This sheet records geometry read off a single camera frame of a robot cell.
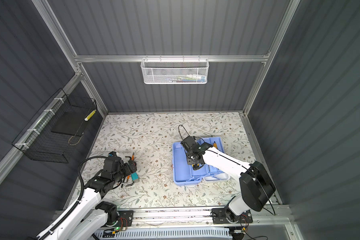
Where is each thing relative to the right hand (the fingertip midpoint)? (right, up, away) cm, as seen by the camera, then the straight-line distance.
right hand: (194, 158), depth 86 cm
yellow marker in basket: (-58, +23, -8) cm, 63 cm away
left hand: (-37, -4, -3) cm, 37 cm away
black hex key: (-37, -15, -1) cm, 40 cm away
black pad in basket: (-63, +20, -11) cm, 67 cm away
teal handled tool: (-35, -10, 0) cm, 37 cm away
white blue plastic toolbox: (-6, -10, +4) cm, 12 cm away
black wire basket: (-71, +11, -21) cm, 75 cm away
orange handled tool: (-40, -1, +10) cm, 41 cm away
